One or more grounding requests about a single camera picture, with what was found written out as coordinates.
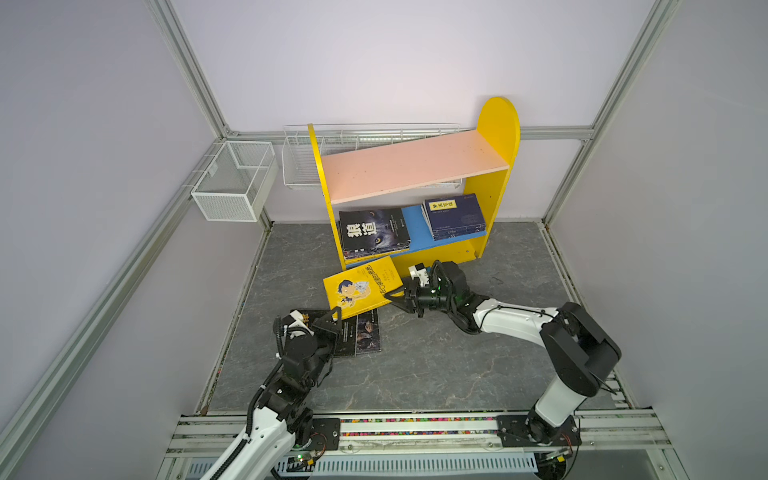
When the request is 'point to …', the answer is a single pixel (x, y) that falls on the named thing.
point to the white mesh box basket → (237, 181)
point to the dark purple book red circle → (354, 247)
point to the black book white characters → (371, 232)
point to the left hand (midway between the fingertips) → (345, 311)
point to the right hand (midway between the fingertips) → (384, 299)
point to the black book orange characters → (359, 334)
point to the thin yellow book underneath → (362, 288)
